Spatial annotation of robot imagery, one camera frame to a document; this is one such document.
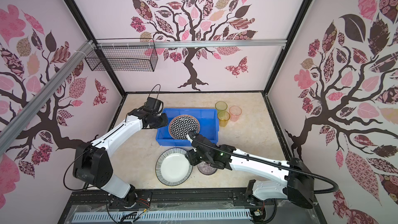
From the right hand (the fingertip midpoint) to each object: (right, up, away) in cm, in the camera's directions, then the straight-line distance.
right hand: (187, 153), depth 75 cm
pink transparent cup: (+29, +19, +24) cm, 42 cm away
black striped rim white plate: (-9, -10, +8) cm, 16 cm away
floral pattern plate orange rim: (-7, +10, +25) cm, 28 cm away
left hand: (-14, +13, +13) cm, 23 cm away
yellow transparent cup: (+21, +16, +26) cm, 38 cm away
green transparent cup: (+20, +23, +28) cm, 42 cm away
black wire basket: (-41, +56, +20) cm, 72 cm away
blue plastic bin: (+11, +14, +26) cm, 32 cm away
